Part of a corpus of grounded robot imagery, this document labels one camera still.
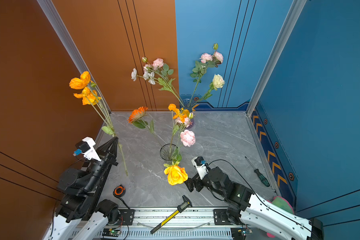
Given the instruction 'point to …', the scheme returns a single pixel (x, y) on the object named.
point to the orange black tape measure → (119, 191)
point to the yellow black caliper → (180, 208)
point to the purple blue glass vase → (187, 104)
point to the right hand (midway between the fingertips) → (187, 173)
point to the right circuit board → (240, 233)
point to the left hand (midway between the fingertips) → (117, 137)
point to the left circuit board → (110, 232)
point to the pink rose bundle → (185, 135)
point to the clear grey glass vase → (166, 152)
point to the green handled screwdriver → (261, 177)
